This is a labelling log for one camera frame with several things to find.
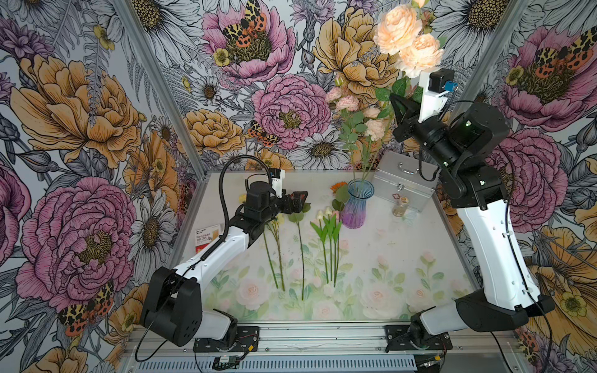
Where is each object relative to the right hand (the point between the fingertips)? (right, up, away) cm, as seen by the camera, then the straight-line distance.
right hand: (387, 101), depth 54 cm
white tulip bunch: (-9, -35, +46) cm, 59 cm away
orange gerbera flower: (-2, -22, +54) cm, 58 cm away
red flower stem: (-22, -31, +47) cm, 61 cm away
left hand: (-22, -23, +29) cm, 43 cm away
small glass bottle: (+23, -27, +49) cm, 60 cm away
